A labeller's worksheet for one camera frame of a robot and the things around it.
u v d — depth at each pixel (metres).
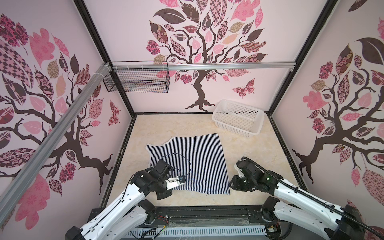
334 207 0.43
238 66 1.82
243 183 0.67
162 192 0.66
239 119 1.17
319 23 0.74
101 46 0.80
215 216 0.75
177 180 0.66
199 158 0.95
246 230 0.78
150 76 0.95
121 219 0.54
